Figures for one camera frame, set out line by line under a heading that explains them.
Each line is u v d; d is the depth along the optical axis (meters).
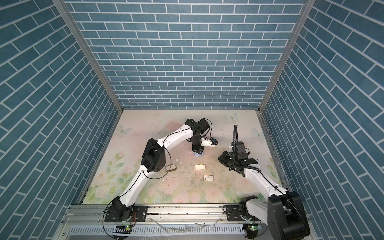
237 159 0.67
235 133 0.74
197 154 0.93
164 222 0.72
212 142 0.85
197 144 0.84
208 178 0.85
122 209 0.63
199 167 0.89
